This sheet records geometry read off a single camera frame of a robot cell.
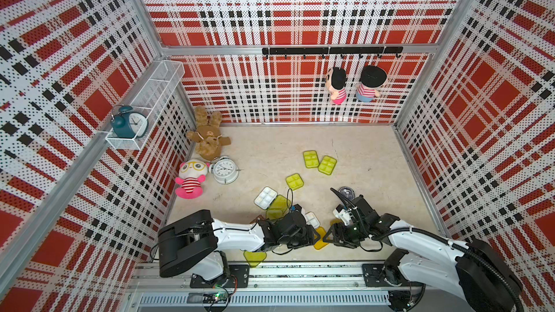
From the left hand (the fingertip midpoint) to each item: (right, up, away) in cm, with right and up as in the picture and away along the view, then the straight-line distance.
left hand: (319, 238), depth 79 cm
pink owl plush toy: (-54, +23, +15) cm, 61 cm away
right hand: (+5, -1, 0) cm, 5 cm away
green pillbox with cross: (-9, +18, +18) cm, 27 cm away
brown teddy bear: (-52, +41, +28) cm, 72 cm away
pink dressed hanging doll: (+10, +61, +14) cm, 64 cm away
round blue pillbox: (+15, +14, +15) cm, 25 cm away
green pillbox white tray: (+8, +25, +24) cm, 36 cm away
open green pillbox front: (-24, -6, -2) cm, 25 cm away
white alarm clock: (-41, +23, +19) cm, 51 cm away
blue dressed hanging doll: (+25, +65, +14) cm, 71 cm away
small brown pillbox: (-24, +5, +7) cm, 25 cm away
